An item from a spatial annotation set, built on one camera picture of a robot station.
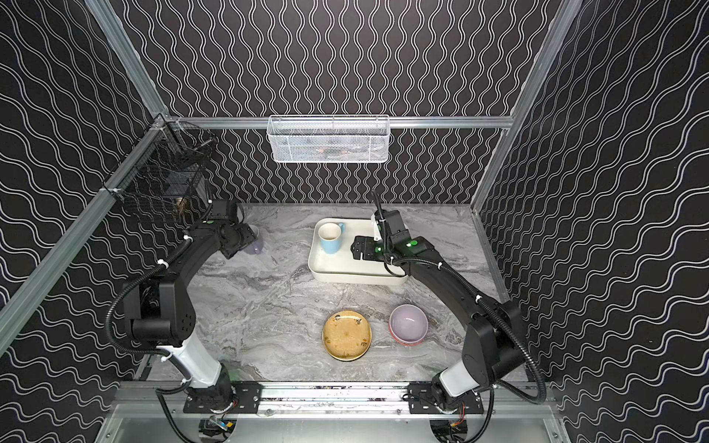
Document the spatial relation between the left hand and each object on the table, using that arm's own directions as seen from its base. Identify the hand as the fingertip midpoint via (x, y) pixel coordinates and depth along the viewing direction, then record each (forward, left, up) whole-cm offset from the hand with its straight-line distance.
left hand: (245, 241), depth 94 cm
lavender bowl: (-22, -55, -12) cm, 60 cm away
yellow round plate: (-27, -36, -12) cm, 46 cm away
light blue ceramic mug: (+8, -27, -6) cm, 29 cm away
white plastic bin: (0, -33, -14) cm, 36 cm away
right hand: (-6, -41, +4) cm, 42 cm away
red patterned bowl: (-29, -52, -9) cm, 60 cm away
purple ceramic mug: (+2, -1, -7) cm, 7 cm away
